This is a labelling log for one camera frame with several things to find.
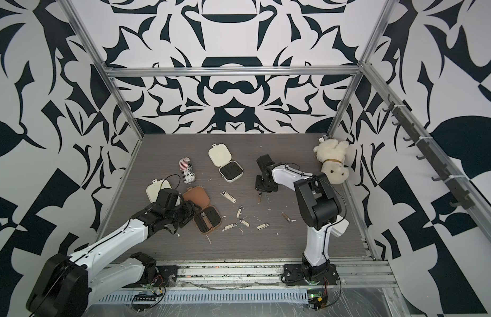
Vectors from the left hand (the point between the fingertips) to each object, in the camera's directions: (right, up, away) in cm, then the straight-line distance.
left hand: (198, 207), depth 86 cm
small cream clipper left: (+14, -9, +1) cm, 16 cm away
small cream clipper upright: (+17, -3, +4) cm, 18 cm away
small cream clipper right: (+27, -8, 0) cm, 28 cm away
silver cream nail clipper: (+12, +3, +8) cm, 15 cm away
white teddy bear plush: (+64, +23, +15) cm, 69 cm away
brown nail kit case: (+5, -5, +1) cm, 7 cm away
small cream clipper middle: (+20, -7, +1) cm, 21 cm away
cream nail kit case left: (-23, +6, +8) cm, 26 cm away
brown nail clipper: (+3, -6, +1) cm, 7 cm away
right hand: (+28, +8, +13) cm, 32 cm away
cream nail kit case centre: (+7, +22, +21) cm, 31 cm away
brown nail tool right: (+39, -5, +3) cm, 39 cm away
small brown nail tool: (+27, +2, +9) cm, 28 cm away
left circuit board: (-17, -31, -13) cm, 37 cm away
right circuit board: (+46, -29, -14) cm, 56 cm away
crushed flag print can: (-8, +13, +13) cm, 20 cm away
